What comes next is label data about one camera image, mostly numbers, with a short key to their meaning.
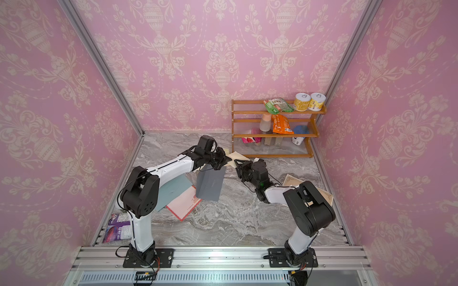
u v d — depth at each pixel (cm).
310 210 48
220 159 83
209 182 97
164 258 74
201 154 74
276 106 88
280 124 100
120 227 79
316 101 88
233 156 96
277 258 73
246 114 113
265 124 99
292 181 97
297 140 109
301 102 88
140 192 51
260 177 71
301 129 109
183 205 90
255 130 105
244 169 81
